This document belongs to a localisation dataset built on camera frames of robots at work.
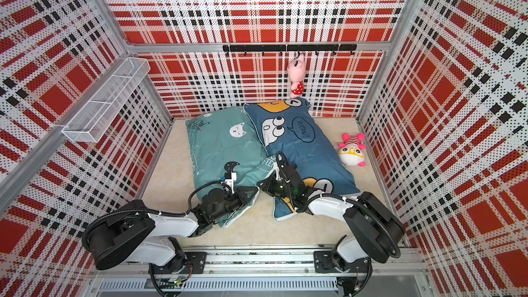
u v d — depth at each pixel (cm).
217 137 104
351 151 96
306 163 86
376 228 43
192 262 73
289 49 89
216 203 64
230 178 78
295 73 91
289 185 65
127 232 44
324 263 72
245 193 77
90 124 69
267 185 78
